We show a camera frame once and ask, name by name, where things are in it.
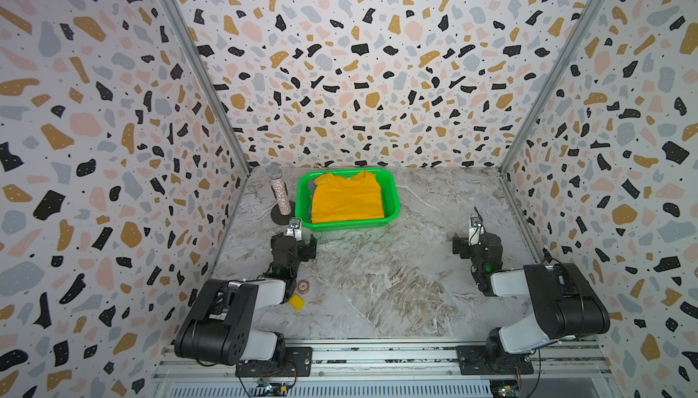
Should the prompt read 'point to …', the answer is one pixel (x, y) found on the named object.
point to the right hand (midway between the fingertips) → (474, 232)
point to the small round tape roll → (303, 286)
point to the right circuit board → (504, 388)
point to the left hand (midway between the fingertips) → (298, 233)
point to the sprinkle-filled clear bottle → (274, 171)
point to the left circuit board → (275, 389)
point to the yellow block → (296, 302)
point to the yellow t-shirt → (336, 198)
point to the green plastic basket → (389, 195)
